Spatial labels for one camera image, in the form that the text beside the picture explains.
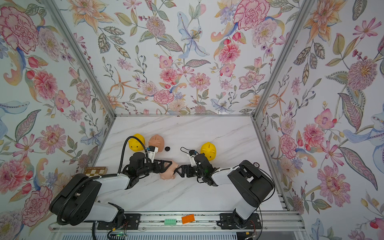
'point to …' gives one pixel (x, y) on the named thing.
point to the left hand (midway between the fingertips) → (169, 162)
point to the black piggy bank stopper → (167, 148)
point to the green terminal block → (170, 221)
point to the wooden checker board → (95, 171)
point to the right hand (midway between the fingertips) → (181, 167)
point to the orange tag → (188, 219)
